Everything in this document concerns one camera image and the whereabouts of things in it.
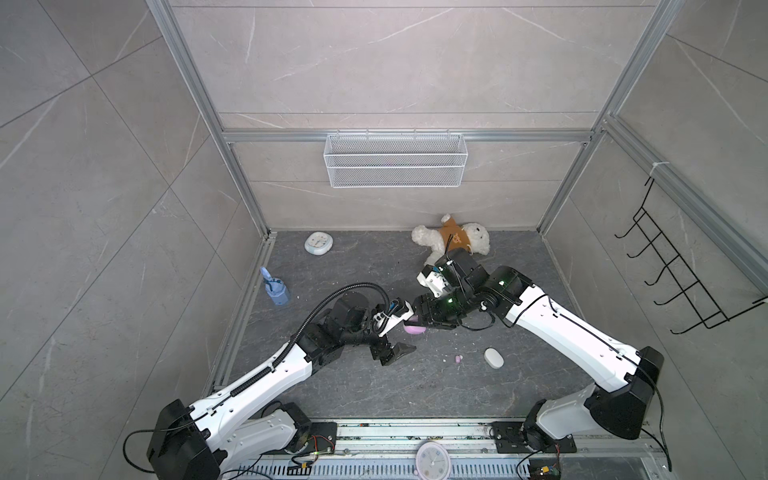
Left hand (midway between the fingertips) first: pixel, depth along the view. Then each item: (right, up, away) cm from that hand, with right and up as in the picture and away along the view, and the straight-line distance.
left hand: (406, 325), depth 72 cm
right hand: (+2, +2, -3) cm, 4 cm away
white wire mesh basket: (-2, +51, +29) cm, 58 cm away
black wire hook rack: (+60, +6, -14) cm, 62 cm away
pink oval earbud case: (+2, 0, -6) cm, 6 cm away
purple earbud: (+16, -13, +13) cm, 25 cm away
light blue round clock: (-32, +22, +42) cm, 57 cm away
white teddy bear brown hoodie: (+15, +23, +34) cm, 44 cm away
